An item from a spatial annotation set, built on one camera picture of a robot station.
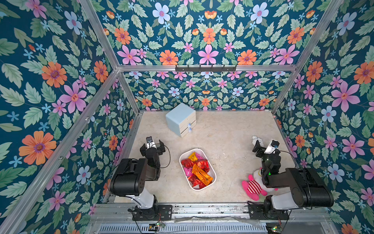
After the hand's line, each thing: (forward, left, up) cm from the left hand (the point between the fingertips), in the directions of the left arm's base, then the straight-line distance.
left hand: (152, 141), depth 92 cm
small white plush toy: (0, -69, -6) cm, 69 cm away
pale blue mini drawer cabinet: (+10, -20, +7) cm, 23 cm away
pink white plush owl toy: (-31, -57, -3) cm, 65 cm away
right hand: (-8, -70, +3) cm, 71 cm away
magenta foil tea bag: (-21, -22, -3) cm, 30 cm away
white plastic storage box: (-10, -30, -5) cm, 32 cm away
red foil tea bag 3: (-27, -25, -2) cm, 37 cm away
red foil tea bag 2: (-16, -21, -2) cm, 27 cm away
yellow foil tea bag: (-12, -25, -2) cm, 28 cm away
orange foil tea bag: (-22, -28, -2) cm, 35 cm away
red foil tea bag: (-18, -31, -1) cm, 36 cm away
